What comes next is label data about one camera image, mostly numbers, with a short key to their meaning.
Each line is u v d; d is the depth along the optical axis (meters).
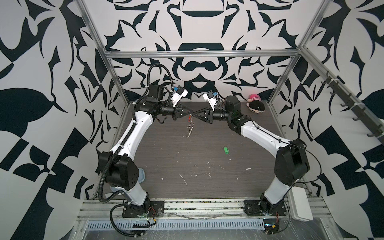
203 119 0.71
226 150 0.94
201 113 0.71
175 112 0.65
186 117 0.71
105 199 0.39
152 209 0.73
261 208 0.73
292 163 0.46
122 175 0.44
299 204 0.71
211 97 0.69
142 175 0.83
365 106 0.58
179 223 0.71
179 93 0.65
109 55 0.94
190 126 1.06
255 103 1.08
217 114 0.69
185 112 0.71
